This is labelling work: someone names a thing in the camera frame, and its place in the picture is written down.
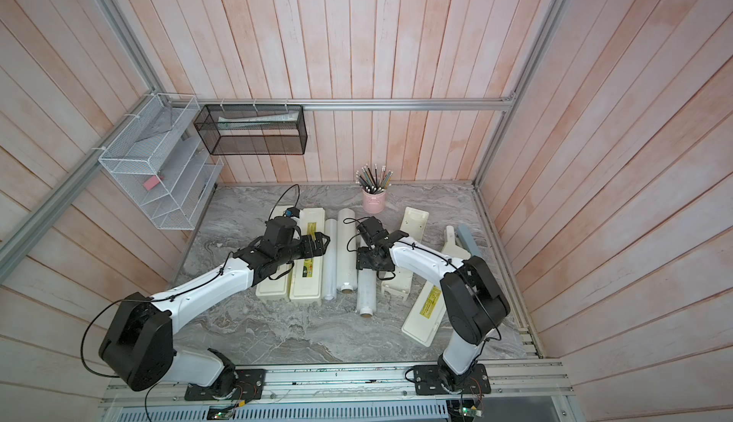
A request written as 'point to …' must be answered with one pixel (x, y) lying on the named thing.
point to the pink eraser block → (151, 182)
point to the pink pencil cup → (373, 203)
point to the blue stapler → (469, 241)
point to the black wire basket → (253, 129)
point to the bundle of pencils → (373, 184)
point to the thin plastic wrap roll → (330, 259)
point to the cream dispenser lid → (427, 317)
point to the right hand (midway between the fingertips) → (368, 261)
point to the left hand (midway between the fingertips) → (318, 244)
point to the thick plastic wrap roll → (346, 247)
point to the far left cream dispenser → (277, 288)
